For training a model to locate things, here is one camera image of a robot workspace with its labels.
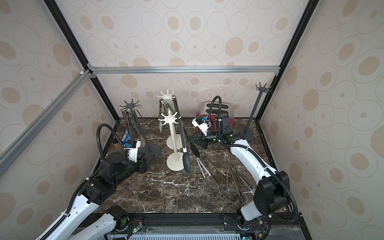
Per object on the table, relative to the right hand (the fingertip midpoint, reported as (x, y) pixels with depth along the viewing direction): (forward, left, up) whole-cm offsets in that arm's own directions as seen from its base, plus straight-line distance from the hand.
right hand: (195, 138), depth 75 cm
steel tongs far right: (-10, -23, -27) cm, 37 cm away
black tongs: (-13, +3, +2) cm, 13 cm away
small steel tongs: (-3, -6, -26) cm, 27 cm away
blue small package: (+18, +51, -23) cm, 59 cm away
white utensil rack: (0, +13, -25) cm, 29 cm away
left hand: (-10, +19, -1) cm, 21 cm away
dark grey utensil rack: (+8, +30, -25) cm, 40 cm away
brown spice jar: (+16, +60, -27) cm, 68 cm away
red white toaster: (+34, -8, -11) cm, 37 cm away
